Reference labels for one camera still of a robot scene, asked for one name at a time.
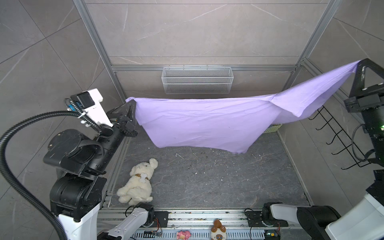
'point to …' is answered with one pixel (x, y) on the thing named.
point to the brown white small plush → (218, 231)
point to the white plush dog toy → (138, 189)
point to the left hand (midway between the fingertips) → (134, 97)
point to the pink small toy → (183, 235)
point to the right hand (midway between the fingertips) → (355, 60)
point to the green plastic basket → (273, 128)
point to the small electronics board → (152, 234)
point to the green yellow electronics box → (272, 236)
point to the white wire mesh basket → (197, 80)
